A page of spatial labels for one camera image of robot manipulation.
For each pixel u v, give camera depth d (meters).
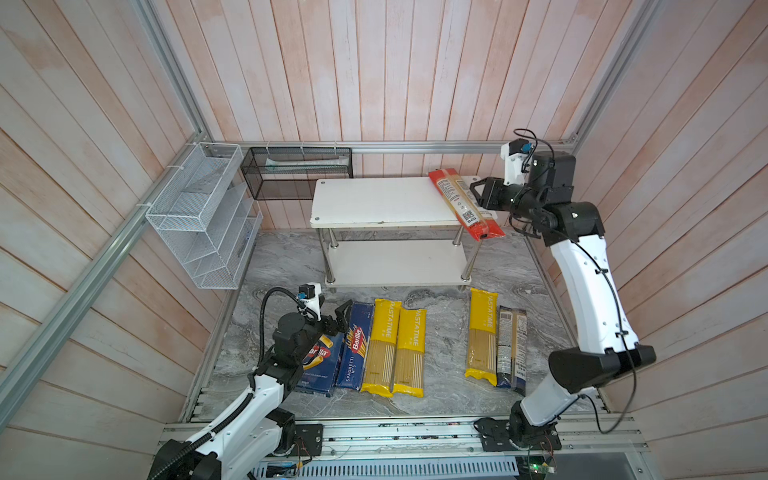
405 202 0.80
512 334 0.90
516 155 0.58
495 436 0.73
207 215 0.72
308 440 0.73
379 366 0.84
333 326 0.72
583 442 0.75
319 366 0.79
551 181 0.48
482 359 0.85
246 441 0.55
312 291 0.70
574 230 0.45
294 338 0.61
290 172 1.04
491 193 0.59
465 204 0.75
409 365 0.83
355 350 0.86
